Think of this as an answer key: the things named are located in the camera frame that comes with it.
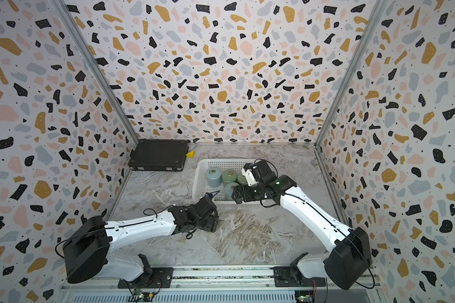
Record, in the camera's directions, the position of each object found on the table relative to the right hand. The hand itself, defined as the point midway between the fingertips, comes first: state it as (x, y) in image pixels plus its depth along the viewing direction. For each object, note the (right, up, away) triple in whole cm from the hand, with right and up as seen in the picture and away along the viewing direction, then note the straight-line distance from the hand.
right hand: (240, 195), depth 78 cm
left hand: (-12, -12, +6) cm, 18 cm away
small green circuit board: (-36, -37, -7) cm, 52 cm away
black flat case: (-49, +18, +36) cm, 64 cm away
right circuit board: (+24, -37, -7) cm, 45 cm away
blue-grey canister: (-6, 0, +14) cm, 15 cm away
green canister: (-6, +6, +17) cm, 19 cm away
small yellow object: (-30, +18, +36) cm, 50 cm away
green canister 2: (+1, +5, +17) cm, 18 cm away
